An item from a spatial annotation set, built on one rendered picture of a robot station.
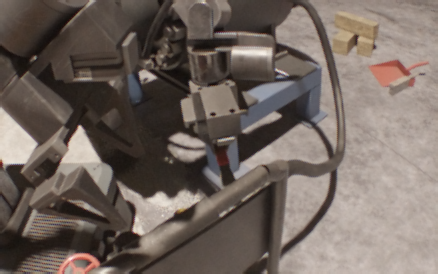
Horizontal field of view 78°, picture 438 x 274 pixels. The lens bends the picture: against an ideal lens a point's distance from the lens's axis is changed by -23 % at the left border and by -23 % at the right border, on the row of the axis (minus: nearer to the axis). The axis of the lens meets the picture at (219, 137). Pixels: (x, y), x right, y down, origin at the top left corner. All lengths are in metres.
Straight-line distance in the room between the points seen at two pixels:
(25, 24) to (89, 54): 0.05
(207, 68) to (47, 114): 0.29
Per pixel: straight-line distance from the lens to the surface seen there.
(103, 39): 0.21
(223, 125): 0.44
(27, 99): 0.25
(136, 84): 1.69
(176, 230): 0.38
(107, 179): 0.97
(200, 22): 0.47
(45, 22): 0.23
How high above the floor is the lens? 0.87
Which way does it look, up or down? 39 degrees down
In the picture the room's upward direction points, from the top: 7 degrees counter-clockwise
